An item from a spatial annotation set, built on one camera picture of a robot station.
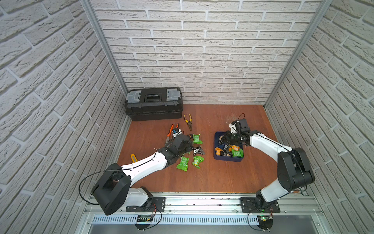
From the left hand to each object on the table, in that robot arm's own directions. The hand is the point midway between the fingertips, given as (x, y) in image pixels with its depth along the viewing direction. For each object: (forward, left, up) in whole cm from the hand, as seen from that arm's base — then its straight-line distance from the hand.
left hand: (191, 140), depth 85 cm
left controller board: (-38, +24, -14) cm, 48 cm away
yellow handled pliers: (+22, +1, -10) cm, 24 cm away
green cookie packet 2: (-8, -3, -10) cm, 13 cm away
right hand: (+4, -21, -4) cm, 22 cm away
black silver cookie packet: (-1, -5, -10) cm, 11 cm away
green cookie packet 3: (+7, -4, -10) cm, 13 cm away
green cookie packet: (-10, +5, -11) cm, 16 cm away
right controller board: (-39, -37, -11) cm, 55 cm away
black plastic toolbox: (+26, +26, +5) cm, 37 cm away
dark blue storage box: (-6, -20, -11) cm, 24 cm away
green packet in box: (-5, -31, -8) cm, 32 cm away
